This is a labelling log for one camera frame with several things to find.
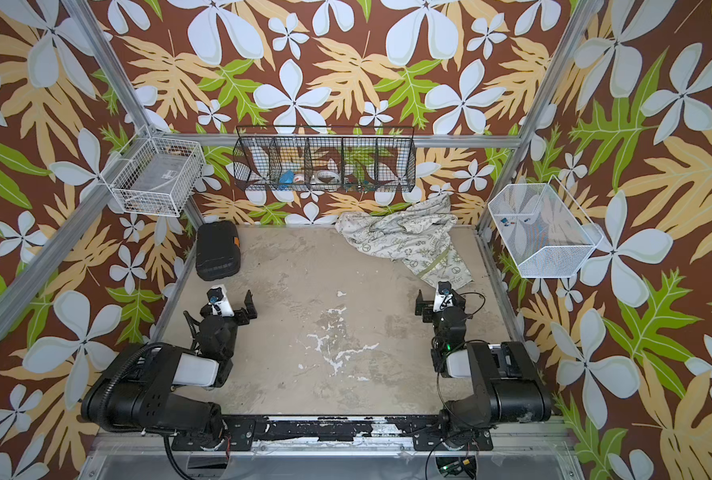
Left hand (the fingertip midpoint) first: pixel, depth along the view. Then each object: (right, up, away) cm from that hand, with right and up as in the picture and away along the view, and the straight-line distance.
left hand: (234, 291), depth 88 cm
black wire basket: (+27, +43, +9) cm, 52 cm away
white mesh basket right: (+90, +18, -6) cm, 92 cm away
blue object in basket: (+15, +36, +5) cm, 39 cm away
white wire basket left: (-22, +34, -2) cm, 41 cm away
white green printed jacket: (+59, +20, +19) cm, 65 cm away
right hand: (+62, 0, +2) cm, 62 cm away
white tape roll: (+28, +37, +10) cm, 47 cm away
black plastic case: (-14, +13, +20) cm, 28 cm away
